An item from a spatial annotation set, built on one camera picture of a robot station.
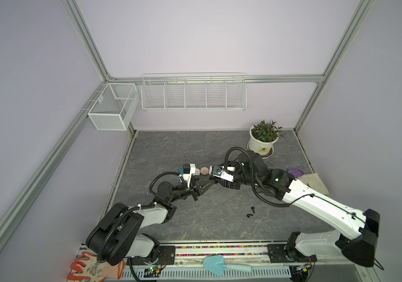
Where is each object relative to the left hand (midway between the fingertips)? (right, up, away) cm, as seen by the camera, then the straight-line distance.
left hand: (214, 182), depth 71 cm
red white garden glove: (-47, -34, -3) cm, 58 cm away
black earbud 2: (+20, -16, +15) cm, 30 cm away
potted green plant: (+27, +20, +23) cm, 41 cm away
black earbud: (+18, -18, +13) cm, 29 cm away
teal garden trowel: (+1, -34, 0) cm, 34 cm away
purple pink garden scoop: (+47, 0, +28) cm, 55 cm away
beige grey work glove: (+56, -4, +25) cm, 62 cm away
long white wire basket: (-11, +50, +37) cm, 63 cm away
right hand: (+2, +6, 0) cm, 7 cm away
